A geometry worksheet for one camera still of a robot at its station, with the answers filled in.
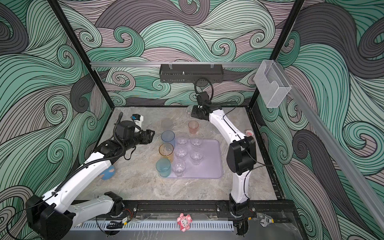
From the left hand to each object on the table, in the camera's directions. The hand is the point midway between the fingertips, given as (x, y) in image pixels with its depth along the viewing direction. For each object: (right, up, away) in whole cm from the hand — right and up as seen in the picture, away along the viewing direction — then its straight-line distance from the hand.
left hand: (151, 131), depth 77 cm
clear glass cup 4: (+25, -9, +19) cm, 33 cm away
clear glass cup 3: (+14, -23, +10) cm, 29 cm away
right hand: (+24, +10, +13) cm, 29 cm away
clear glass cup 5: (+25, -16, +12) cm, 32 cm away
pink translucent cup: (+24, 0, +27) cm, 36 cm away
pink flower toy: (+18, -41, -10) cm, 46 cm away
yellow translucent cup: (+8, -12, +5) cm, 15 cm away
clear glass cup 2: (+16, -13, +10) cm, 23 cm away
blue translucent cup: (+7, -5, +15) cm, 17 cm away
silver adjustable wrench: (+57, -43, -8) cm, 72 cm away
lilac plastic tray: (+30, -20, +12) cm, 38 cm away
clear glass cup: (+16, -9, +20) cm, 27 cm away
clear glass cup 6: (+20, +11, +4) cm, 23 cm away
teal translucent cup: (+5, -22, +8) cm, 24 cm away
